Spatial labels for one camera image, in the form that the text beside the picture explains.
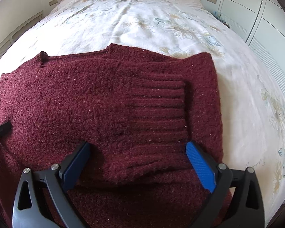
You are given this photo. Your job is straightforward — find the white wardrobe doors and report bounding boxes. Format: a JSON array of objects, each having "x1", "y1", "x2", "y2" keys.
[{"x1": 218, "y1": 0, "x2": 285, "y2": 100}]

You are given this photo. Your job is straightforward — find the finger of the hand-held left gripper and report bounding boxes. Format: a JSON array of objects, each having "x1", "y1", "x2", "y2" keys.
[{"x1": 0, "y1": 121, "x2": 11, "y2": 154}]

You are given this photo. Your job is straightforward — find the white floral duvet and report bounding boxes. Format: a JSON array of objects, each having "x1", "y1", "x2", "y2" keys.
[{"x1": 0, "y1": 0, "x2": 285, "y2": 219}]

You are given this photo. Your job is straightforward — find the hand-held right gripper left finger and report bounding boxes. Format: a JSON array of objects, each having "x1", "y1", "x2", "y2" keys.
[{"x1": 12, "y1": 141, "x2": 92, "y2": 228}]

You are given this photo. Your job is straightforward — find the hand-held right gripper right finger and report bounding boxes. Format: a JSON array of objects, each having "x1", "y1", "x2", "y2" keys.
[{"x1": 186, "y1": 141, "x2": 265, "y2": 228}]

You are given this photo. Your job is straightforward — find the dark red knit sweater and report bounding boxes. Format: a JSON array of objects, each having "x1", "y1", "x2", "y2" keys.
[{"x1": 0, "y1": 43, "x2": 233, "y2": 228}]

